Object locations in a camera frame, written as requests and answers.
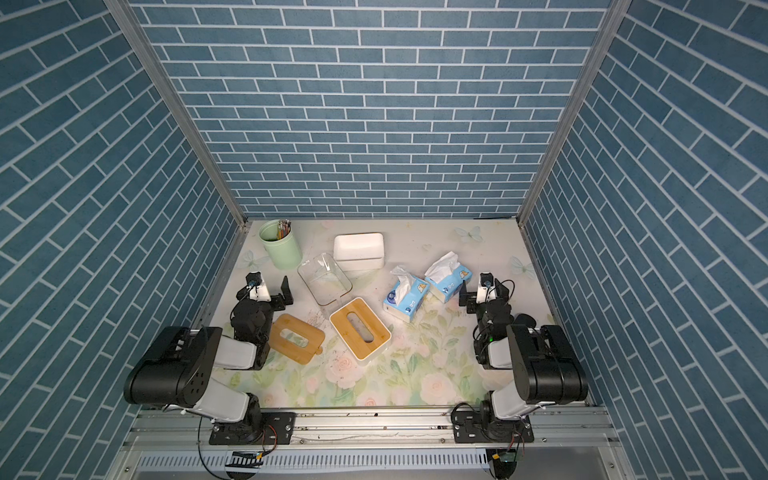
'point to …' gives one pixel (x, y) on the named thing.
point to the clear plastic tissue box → (324, 279)
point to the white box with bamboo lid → (360, 330)
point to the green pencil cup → (284, 252)
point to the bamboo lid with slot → (295, 340)
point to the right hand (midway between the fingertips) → (485, 282)
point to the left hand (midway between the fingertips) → (277, 278)
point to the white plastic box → (363, 251)
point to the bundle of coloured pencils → (283, 228)
